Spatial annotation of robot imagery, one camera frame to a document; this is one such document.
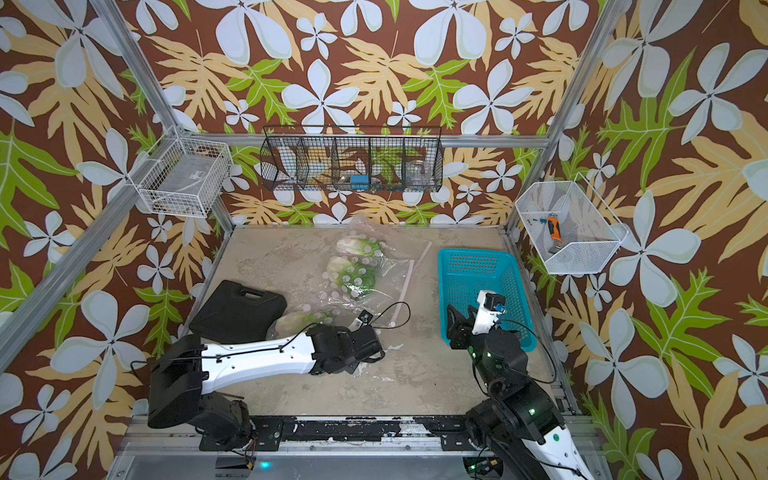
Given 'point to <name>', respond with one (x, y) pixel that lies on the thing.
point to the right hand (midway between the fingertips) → (454, 306)
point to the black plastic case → (234, 313)
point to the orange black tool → (554, 229)
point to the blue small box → (360, 182)
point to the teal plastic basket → (464, 273)
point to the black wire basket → (354, 158)
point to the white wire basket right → (568, 228)
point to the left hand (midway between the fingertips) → (353, 346)
